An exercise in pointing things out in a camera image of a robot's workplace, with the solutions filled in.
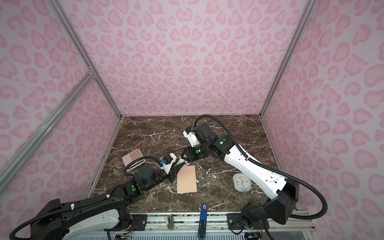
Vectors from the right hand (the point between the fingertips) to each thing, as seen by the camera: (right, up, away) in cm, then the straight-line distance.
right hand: (185, 154), depth 69 cm
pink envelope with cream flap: (-1, -18, +17) cm, 25 cm away
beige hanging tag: (-8, -34, +2) cm, 35 cm away
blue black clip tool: (+8, -36, +1) cm, 37 cm away
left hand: (-1, -2, +2) cm, 3 cm away
